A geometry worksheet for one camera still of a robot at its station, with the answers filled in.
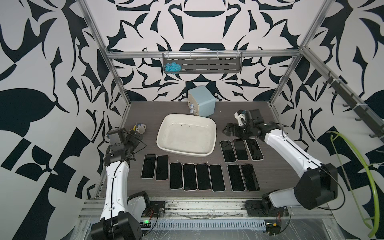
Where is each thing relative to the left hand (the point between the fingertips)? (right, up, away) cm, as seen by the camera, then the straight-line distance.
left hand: (131, 137), depth 80 cm
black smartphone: (+38, -22, +3) cm, 44 cm away
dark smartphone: (+46, -23, +3) cm, 51 cm away
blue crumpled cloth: (+20, +41, +11) cm, 47 cm away
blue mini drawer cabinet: (+38, +21, +22) cm, 49 cm away
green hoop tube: (+94, -28, -29) cm, 102 cm away
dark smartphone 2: (+55, -11, +15) cm, 58 cm away
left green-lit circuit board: (+10, -41, -7) cm, 43 cm away
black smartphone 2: (+62, -9, +13) cm, 64 cm away
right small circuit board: (+70, -41, -10) cm, 82 cm away
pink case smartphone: (+70, -9, +13) cm, 72 cm away
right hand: (+52, +4, +3) cm, 52 cm away
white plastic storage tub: (+29, -1, +22) cm, 36 cm away
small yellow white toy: (-2, +3, +19) cm, 19 cm away
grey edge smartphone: (+23, -21, +2) cm, 32 cm away
